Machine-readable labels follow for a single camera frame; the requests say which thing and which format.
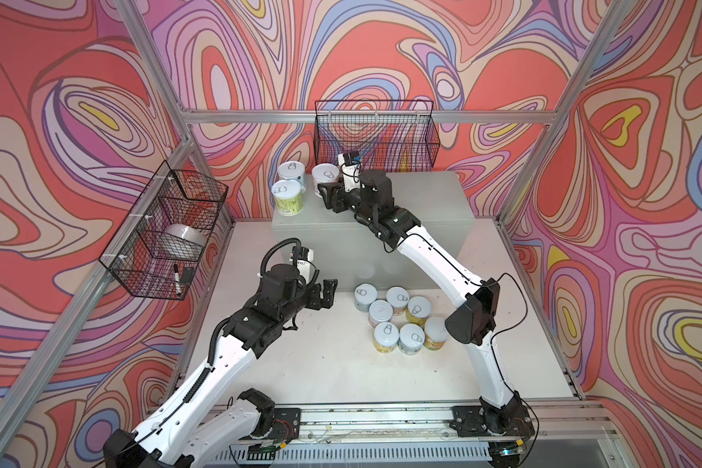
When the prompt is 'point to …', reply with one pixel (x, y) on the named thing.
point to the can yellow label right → (417, 310)
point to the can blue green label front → (410, 339)
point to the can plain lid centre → (379, 311)
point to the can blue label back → (364, 294)
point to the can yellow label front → (385, 336)
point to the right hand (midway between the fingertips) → (331, 188)
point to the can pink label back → (398, 297)
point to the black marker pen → (177, 280)
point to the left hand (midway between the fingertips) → (325, 277)
